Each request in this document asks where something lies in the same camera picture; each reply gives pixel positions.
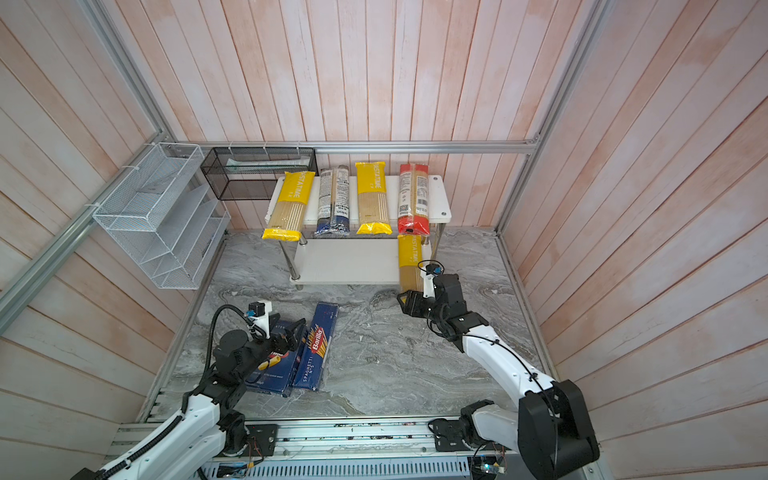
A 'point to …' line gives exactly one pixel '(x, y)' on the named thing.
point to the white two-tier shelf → (359, 261)
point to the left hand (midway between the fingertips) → (293, 322)
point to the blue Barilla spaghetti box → (312, 360)
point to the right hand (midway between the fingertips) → (406, 296)
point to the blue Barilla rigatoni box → (276, 376)
